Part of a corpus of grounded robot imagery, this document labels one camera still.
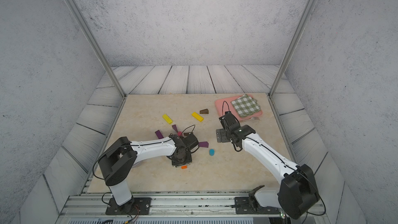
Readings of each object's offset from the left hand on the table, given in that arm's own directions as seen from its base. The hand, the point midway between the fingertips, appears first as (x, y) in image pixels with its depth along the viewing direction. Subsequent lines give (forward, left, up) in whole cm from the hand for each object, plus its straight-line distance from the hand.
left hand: (190, 166), depth 86 cm
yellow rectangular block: (+34, -4, +1) cm, 34 cm away
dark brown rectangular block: (+20, +3, +1) cm, 20 cm away
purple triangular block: (+25, +11, +2) cm, 27 cm away
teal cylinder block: (+8, -12, +1) cm, 14 cm away
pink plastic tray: (+44, -20, 0) cm, 48 cm away
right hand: (+12, -21, +14) cm, 28 cm away
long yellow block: (+33, +17, 0) cm, 37 cm away
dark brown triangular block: (+38, -9, 0) cm, 39 cm away
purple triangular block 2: (+11, -8, +3) cm, 14 cm away
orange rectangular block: (-1, +3, +1) cm, 3 cm away
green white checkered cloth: (+41, -38, +2) cm, 57 cm away
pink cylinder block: (+20, +7, +1) cm, 22 cm away
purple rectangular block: (+20, +20, 0) cm, 28 cm away
